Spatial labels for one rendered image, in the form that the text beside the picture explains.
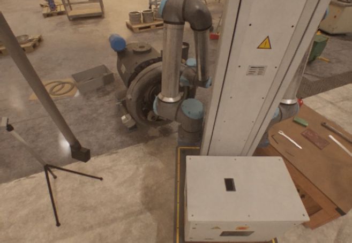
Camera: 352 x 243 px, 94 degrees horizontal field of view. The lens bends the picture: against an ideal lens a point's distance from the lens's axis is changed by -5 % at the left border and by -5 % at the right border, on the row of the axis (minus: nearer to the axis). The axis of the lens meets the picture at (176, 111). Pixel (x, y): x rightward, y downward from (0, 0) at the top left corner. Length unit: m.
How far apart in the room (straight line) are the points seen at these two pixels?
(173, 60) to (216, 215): 0.81
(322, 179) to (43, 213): 2.38
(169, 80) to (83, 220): 1.45
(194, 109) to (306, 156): 1.11
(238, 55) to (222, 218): 0.71
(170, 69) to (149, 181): 1.23
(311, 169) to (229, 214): 1.00
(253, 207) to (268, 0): 0.85
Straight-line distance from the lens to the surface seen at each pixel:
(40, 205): 2.20
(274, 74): 0.86
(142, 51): 1.99
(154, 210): 1.80
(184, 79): 1.34
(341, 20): 7.00
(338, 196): 1.76
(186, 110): 1.07
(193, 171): 0.99
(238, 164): 1.06
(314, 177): 1.74
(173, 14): 0.96
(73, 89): 3.42
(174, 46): 0.99
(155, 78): 1.55
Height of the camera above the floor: 1.71
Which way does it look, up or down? 43 degrees down
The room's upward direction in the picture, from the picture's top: straight up
